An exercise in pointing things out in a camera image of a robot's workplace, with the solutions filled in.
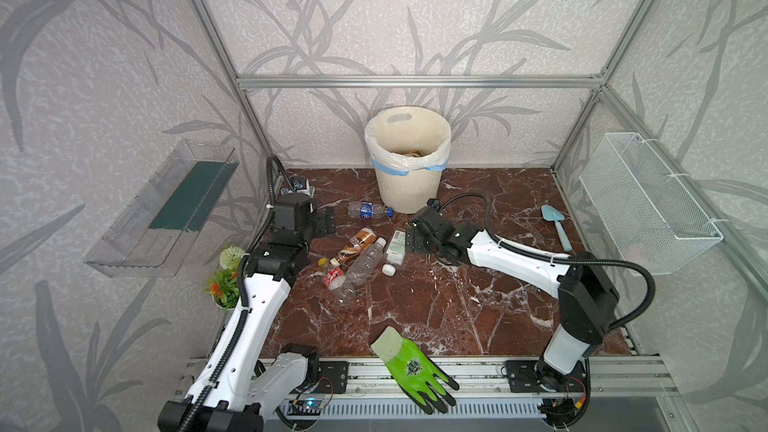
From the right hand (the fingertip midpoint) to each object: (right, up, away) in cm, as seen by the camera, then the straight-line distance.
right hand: (419, 229), depth 87 cm
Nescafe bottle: (-20, -6, +6) cm, 22 cm away
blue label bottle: (-17, +5, +15) cm, 23 cm away
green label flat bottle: (-7, -8, +5) cm, 12 cm away
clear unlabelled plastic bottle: (-16, -10, +1) cm, 19 cm away
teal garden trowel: (+47, +3, +18) cm, 51 cm away
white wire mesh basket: (+49, +4, -24) cm, 55 cm away
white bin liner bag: (-3, +30, +16) cm, 34 cm away
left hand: (-27, +9, -12) cm, 31 cm away
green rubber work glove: (-2, -34, -14) cm, 37 cm away
